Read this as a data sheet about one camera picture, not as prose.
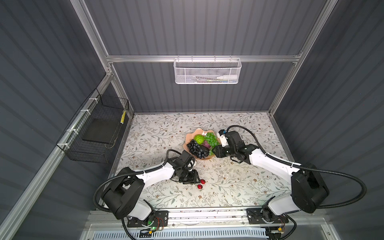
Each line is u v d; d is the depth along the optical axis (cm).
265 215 66
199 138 96
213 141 94
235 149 66
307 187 43
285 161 50
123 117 83
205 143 96
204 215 76
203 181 85
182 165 69
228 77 87
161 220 72
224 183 85
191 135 101
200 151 91
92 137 70
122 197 44
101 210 44
